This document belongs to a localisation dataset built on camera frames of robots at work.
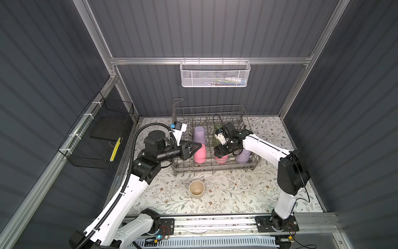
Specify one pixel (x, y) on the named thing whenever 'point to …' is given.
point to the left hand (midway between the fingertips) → (201, 147)
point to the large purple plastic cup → (199, 135)
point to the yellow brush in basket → (115, 149)
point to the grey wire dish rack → (225, 132)
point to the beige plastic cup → (196, 188)
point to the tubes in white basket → (228, 81)
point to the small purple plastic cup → (243, 157)
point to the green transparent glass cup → (216, 142)
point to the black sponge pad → (108, 127)
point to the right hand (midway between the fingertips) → (222, 150)
